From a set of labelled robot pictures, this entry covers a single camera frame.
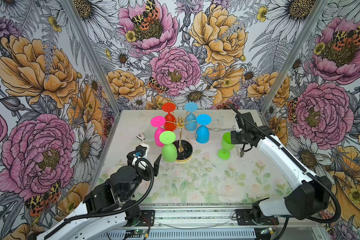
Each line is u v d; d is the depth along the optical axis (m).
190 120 0.86
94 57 0.90
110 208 0.44
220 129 1.12
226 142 0.79
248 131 0.58
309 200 0.40
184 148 0.99
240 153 0.96
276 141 0.51
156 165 0.57
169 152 0.74
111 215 0.43
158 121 0.75
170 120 0.85
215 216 0.76
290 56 0.91
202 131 0.81
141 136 1.04
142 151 0.51
